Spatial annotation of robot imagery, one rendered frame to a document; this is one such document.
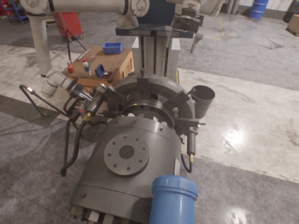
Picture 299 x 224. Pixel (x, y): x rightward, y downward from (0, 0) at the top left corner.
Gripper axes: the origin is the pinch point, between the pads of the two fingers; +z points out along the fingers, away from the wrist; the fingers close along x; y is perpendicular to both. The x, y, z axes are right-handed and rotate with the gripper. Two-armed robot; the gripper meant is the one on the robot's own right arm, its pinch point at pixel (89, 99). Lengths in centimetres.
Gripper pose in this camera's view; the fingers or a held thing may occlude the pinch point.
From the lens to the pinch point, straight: 121.1
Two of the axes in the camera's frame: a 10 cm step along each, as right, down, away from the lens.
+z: 7.5, 5.5, 3.8
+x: -0.2, 5.9, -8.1
